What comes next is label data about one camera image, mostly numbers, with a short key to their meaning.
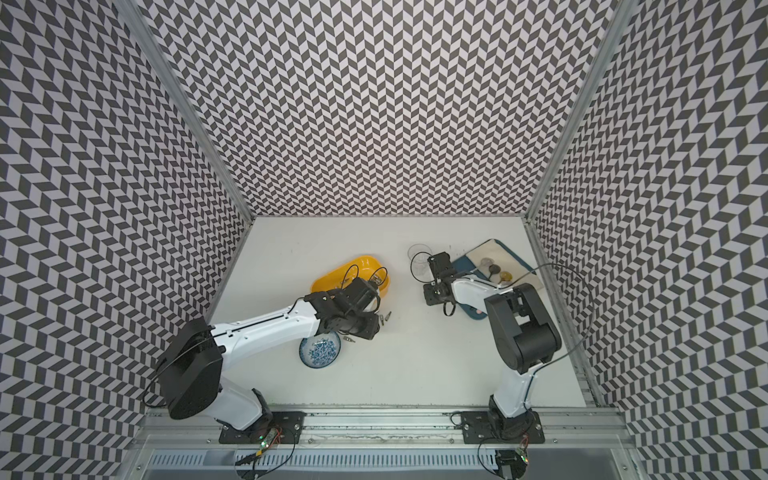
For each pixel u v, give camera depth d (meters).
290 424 0.73
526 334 0.48
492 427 0.65
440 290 0.71
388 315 0.91
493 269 1.01
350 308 0.64
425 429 0.75
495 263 1.06
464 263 1.05
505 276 1.01
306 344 0.84
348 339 0.88
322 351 0.85
